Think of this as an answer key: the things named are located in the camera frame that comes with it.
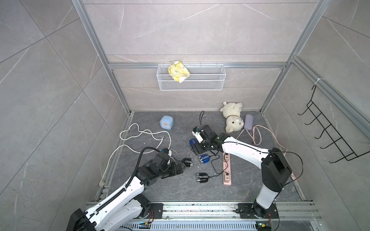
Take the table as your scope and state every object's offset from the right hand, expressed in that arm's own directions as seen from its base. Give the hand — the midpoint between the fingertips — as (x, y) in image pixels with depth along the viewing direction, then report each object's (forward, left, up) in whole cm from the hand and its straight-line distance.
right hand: (198, 146), depth 88 cm
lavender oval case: (+24, -41, -7) cm, 48 cm away
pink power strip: (-13, -17, -8) cm, 23 cm away
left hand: (-14, +10, +1) cm, 17 cm away
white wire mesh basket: (+44, -5, +20) cm, 49 cm away
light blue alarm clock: (+21, +21, -1) cm, 30 cm away
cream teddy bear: (+31, -28, -1) cm, 42 cm away
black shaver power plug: (-17, -2, -7) cm, 18 cm away
